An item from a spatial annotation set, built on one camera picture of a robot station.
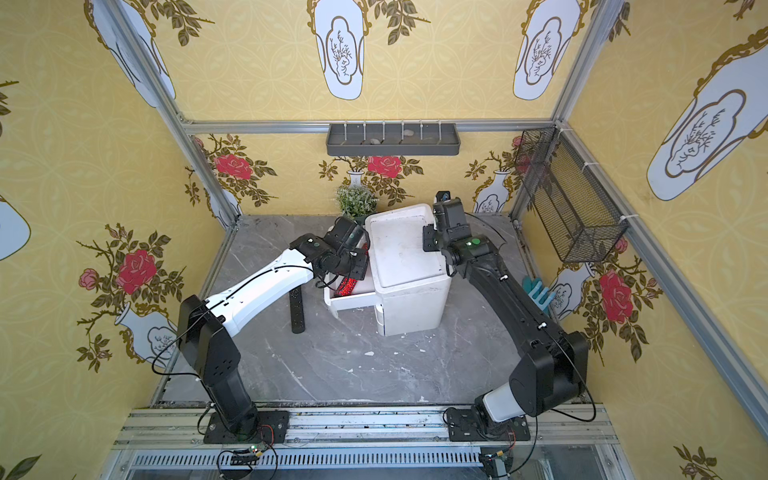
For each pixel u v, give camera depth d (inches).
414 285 28.3
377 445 28.3
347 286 31.0
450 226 23.4
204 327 17.3
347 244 25.6
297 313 35.5
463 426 28.8
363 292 29.9
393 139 36.4
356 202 40.6
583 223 25.2
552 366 15.9
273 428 28.8
